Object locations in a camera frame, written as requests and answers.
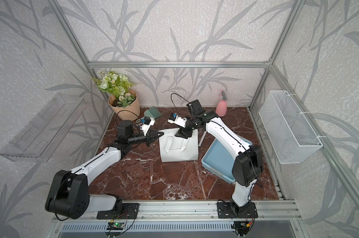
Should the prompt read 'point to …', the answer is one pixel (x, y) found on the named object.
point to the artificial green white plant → (117, 83)
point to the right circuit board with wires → (241, 227)
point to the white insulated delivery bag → (175, 148)
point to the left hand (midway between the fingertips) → (161, 133)
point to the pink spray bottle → (221, 108)
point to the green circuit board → (115, 225)
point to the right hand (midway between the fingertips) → (179, 127)
